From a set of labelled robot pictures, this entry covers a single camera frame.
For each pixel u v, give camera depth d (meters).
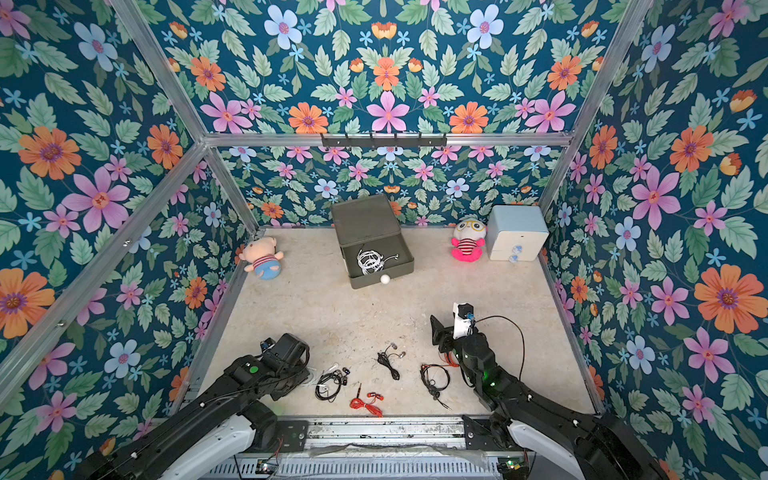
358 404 0.79
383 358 0.86
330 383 0.82
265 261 1.01
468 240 1.08
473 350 0.62
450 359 0.86
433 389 0.80
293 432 0.75
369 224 1.18
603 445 0.45
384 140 0.92
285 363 0.64
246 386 0.54
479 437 0.74
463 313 0.69
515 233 1.01
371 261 0.89
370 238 0.89
